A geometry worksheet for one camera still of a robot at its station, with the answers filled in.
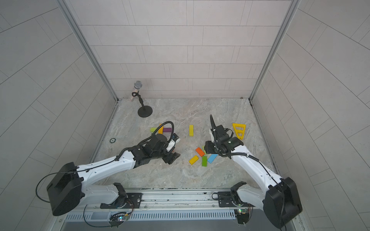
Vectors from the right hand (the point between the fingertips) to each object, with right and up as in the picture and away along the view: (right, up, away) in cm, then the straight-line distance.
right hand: (207, 148), depth 82 cm
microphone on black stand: (-45, +21, +27) cm, 56 cm away
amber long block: (-30, +8, +14) cm, 34 cm away
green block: (-1, -9, +3) cm, 9 cm away
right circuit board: (+16, -29, -13) cm, 36 cm away
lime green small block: (-36, +8, +17) cm, 41 cm away
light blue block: (+3, -7, +3) cm, 8 cm away
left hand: (-17, -1, -1) cm, 17 cm away
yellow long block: (-9, +8, +15) cm, 19 cm away
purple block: (-26, +8, +16) cm, 31 cm away
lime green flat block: (-1, -3, +6) cm, 7 cm away
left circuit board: (-43, -29, -16) cm, 54 cm away
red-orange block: (-4, -4, +7) cm, 9 cm away
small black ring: (-61, +2, +11) cm, 62 cm away
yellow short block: (-8, -8, +3) cm, 12 cm away
